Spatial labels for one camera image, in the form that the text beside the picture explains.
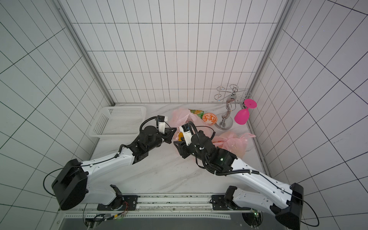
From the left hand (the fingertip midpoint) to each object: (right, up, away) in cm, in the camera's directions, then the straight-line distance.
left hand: (175, 131), depth 80 cm
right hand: (+2, -2, -10) cm, 11 cm away
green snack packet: (+18, +10, +30) cm, 37 cm away
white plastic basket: (-45, +5, +27) cm, 53 cm away
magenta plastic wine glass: (+44, +8, +13) cm, 46 cm away
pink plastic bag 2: (+4, +8, -4) cm, 10 cm away
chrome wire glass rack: (+35, +21, +6) cm, 41 cm away
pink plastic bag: (+31, -6, -3) cm, 32 cm away
